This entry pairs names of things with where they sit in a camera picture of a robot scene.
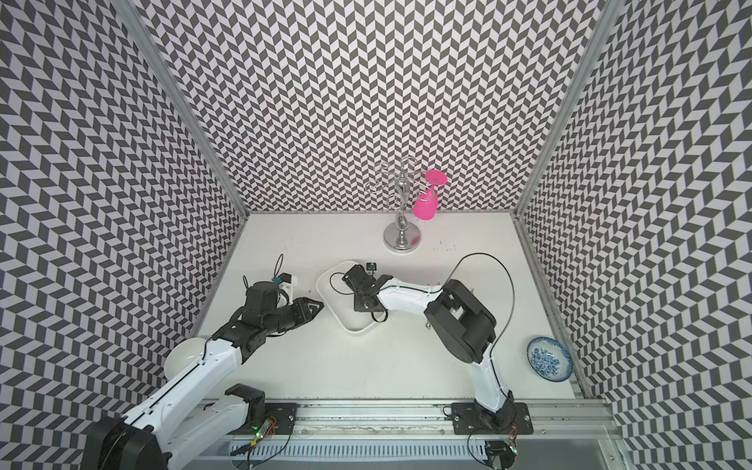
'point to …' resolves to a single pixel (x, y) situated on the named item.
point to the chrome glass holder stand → (401, 237)
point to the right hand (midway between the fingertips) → (368, 305)
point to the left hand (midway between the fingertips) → (320, 309)
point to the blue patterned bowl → (549, 359)
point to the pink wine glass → (426, 201)
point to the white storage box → (339, 298)
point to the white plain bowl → (184, 354)
